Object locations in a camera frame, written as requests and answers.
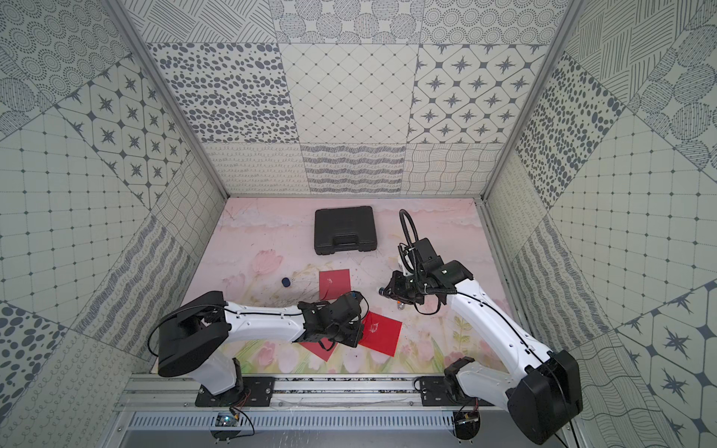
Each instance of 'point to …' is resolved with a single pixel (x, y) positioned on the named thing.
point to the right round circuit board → (467, 425)
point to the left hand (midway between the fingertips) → (370, 346)
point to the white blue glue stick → (382, 291)
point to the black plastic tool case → (344, 229)
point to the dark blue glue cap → (286, 282)
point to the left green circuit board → (226, 426)
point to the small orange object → (399, 301)
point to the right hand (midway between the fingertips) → (388, 297)
